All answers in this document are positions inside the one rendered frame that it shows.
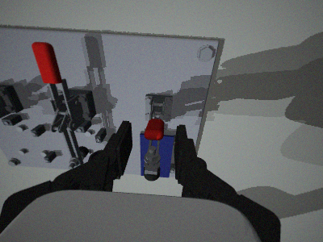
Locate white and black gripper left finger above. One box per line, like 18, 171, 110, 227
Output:
0, 121, 132, 233

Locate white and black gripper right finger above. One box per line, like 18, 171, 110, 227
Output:
174, 124, 281, 242

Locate grey fixture plate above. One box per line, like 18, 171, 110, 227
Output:
0, 27, 219, 175

